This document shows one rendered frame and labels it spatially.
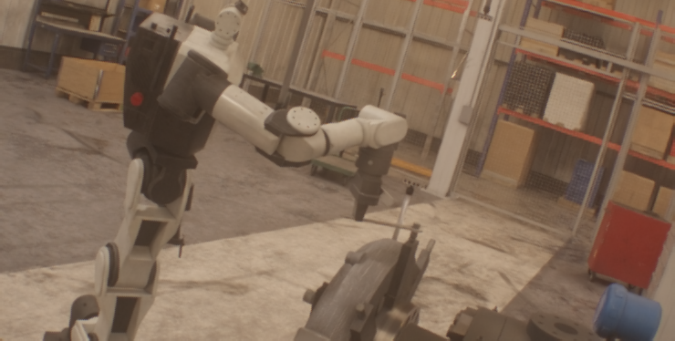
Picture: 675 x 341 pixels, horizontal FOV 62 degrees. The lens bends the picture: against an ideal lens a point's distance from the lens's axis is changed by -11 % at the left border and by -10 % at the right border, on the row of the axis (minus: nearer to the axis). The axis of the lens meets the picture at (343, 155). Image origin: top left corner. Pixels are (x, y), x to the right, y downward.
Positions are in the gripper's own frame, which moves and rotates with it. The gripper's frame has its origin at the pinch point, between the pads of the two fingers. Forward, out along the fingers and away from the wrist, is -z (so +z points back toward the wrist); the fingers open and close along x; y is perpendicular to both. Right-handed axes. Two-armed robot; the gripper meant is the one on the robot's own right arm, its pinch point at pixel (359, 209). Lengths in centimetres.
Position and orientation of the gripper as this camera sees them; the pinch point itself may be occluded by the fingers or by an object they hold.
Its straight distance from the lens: 164.1
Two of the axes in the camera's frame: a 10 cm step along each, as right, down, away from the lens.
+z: 2.5, -9.4, -2.1
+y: -9.5, -1.9, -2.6
